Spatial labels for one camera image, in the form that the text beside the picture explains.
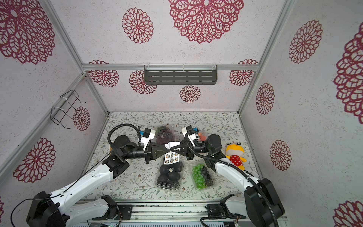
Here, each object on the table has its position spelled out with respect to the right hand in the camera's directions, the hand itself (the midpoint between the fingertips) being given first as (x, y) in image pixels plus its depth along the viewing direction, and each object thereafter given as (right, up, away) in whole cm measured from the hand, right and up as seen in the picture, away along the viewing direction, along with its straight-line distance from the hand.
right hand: (170, 151), depth 63 cm
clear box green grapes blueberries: (+18, -19, +19) cm, 32 cm away
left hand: (-1, 0, +1) cm, 1 cm away
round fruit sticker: (-1, -14, +18) cm, 22 cm away
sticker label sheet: (0, -3, +1) cm, 3 cm away
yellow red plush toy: (+39, -6, +27) cm, 47 cm away
